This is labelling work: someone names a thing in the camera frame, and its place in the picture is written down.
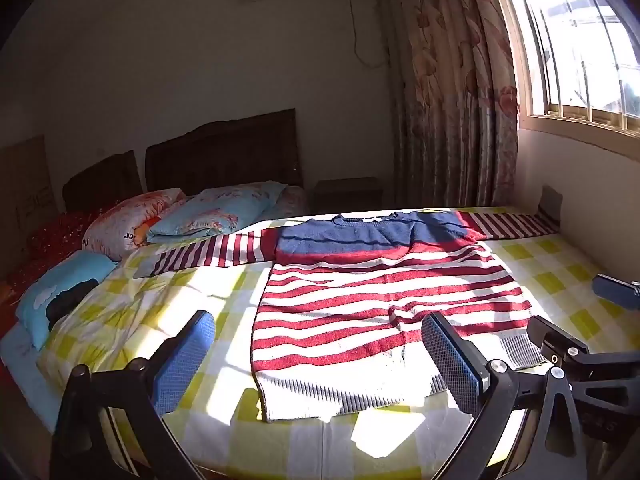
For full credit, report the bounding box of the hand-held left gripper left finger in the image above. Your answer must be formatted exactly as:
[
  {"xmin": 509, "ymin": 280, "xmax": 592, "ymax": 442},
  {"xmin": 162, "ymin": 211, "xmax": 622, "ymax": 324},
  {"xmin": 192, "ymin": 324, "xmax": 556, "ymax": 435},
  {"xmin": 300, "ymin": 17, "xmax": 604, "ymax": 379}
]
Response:
[{"xmin": 49, "ymin": 310, "xmax": 217, "ymax": 480}]

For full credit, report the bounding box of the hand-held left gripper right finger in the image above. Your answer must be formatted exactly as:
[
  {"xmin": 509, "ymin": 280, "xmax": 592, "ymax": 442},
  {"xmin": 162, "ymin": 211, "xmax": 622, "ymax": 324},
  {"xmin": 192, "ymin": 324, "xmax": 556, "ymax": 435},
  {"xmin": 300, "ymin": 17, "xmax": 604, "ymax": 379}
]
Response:
[{"xmin": 421, "ymin": 311, "xmax": 590, "ymax": 480}]

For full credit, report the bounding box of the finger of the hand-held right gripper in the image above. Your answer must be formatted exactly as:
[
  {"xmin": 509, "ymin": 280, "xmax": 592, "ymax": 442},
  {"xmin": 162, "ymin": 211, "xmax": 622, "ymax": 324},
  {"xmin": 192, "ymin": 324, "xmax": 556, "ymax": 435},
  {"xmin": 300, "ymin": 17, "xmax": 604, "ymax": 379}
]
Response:
[
  {"xmin": 527, "ymin": 316, "xmax": 591, "ymax": 367},
  {"xmin": 591, "ymin": 273, "xmax": 640, "ymax": 311}
]

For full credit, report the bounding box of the red white striped sweater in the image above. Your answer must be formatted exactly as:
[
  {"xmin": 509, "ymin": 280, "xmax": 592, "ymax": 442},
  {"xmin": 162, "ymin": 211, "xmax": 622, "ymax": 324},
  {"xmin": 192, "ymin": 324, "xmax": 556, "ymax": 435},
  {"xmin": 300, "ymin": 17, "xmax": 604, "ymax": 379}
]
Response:
[{"xmin": 134, "ymin": 208, "xmax": 561, "ymax": 422}]

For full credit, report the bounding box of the yellow white checked blanket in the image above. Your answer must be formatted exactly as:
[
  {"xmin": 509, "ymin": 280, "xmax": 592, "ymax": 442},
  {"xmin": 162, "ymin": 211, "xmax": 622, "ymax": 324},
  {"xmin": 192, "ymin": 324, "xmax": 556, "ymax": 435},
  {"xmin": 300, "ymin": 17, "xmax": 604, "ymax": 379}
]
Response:
[{"xmin": 37, "ymin": 205, "xmax": 640, "ymax": 476}]

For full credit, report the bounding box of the grey flat board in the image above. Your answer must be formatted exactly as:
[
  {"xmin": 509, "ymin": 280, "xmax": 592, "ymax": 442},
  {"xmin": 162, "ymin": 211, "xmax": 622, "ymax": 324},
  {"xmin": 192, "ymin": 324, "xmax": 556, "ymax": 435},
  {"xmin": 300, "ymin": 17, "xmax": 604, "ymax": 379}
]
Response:
[{"xmin": 537, "ymin": 185, "xmax": 565, "ymax": 223}]

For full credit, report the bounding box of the orange floral pillow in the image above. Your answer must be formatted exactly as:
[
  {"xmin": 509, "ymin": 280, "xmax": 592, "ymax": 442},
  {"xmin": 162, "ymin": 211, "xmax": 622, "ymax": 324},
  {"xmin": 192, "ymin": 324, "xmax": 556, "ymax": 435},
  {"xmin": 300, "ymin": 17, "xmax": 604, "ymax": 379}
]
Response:
[{"xmin": 82, "ymin": 188, "xmax": 188, "ymax": 262}]

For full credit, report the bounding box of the light blue floral folded quilt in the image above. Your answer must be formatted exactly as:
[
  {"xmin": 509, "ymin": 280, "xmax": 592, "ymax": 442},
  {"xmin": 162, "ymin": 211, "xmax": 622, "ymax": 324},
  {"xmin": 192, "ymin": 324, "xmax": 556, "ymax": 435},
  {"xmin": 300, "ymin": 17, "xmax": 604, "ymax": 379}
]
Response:
[{"xmin": 146, "ymin": 181, "xmax": 290, "ymax": 246}]

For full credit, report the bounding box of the blue cloud print pillow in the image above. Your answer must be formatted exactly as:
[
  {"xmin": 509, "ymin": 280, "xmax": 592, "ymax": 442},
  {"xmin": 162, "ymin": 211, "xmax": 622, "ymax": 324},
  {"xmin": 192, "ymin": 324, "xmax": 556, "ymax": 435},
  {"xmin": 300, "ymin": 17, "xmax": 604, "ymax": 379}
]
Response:
[{"xmin": 15, "ymin": 250, "xmax": 118, "ymax": 351}]

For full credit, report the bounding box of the light blue bed sheet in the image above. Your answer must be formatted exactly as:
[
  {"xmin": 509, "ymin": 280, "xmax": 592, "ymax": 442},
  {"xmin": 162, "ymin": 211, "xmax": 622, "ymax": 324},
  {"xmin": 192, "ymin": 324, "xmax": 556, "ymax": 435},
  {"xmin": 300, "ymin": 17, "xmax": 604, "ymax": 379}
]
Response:
[{"xmin": 0, "ymin": 320, "xmax": 68, "ymax": 436}]

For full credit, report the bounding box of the red dotted bed sheet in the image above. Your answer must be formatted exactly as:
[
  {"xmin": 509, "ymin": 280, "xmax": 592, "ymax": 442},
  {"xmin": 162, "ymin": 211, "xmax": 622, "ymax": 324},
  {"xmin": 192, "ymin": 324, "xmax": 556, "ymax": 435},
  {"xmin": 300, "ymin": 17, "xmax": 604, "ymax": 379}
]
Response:
[{"xmin": 0, "ymin": 210, "xmax": 103, "ymax": 306}]

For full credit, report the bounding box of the small dark wooden headboard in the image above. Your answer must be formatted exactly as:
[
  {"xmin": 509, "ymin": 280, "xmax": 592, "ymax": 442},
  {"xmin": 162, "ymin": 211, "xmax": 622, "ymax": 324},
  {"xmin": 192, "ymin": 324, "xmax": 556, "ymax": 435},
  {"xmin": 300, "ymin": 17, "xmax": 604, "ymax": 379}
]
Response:
[{"xmin": 62, "ymin": 150, "xmax": 144, "ymax": 213}]

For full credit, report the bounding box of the grey nightstand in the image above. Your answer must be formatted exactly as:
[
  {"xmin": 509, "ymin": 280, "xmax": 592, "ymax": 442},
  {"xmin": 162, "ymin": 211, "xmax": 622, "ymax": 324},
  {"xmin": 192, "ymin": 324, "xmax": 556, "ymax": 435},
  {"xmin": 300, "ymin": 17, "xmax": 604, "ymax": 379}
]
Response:
[{"xmin": 312, "ymin": 176, "xmax": 383, "ymax": 216}]

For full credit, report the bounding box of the large dark wooden headboard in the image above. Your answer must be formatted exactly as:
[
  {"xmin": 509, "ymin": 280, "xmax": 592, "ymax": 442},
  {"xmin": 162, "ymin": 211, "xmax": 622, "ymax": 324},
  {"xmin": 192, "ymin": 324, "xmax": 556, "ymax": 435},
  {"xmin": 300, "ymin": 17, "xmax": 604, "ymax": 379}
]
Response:
[{"xmin": 145, "ymin": 108, "xmax": 304, "ymax": 196}]

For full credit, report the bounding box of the cardboard box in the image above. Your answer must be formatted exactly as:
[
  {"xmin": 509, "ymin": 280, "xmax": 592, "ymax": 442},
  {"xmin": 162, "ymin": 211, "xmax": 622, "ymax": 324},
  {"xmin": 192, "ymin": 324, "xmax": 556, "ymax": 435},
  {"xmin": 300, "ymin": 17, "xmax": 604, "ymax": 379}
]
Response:
[{"xmin": 0, "ymin": 135, "xmax": 56, "ymax": 271}]

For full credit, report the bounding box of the barred window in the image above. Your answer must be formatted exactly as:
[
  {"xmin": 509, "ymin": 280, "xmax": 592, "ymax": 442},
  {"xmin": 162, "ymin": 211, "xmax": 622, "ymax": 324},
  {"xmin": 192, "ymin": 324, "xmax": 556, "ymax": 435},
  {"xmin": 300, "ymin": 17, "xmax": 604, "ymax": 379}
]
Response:
[{"xmin": 485, "ymin": 0, "xmax": 640, "ymax": 141}]

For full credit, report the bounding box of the floral curtain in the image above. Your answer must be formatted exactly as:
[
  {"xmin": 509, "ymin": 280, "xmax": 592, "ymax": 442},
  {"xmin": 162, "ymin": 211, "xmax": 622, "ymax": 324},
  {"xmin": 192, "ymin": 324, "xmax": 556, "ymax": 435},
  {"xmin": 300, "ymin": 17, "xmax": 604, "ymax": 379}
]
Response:
[{"xmin": 367, "ymin": 0, "xmax": 521, "ymax": 211}]

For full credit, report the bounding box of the air conditioner power cord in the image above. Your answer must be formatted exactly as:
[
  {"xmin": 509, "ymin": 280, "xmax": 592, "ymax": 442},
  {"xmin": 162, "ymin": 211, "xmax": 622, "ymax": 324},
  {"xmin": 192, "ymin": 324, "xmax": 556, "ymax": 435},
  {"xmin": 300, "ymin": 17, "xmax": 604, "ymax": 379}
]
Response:
[{"xmin": 345, "ymin": 0, "xmax": 391, "ymax": 68}]

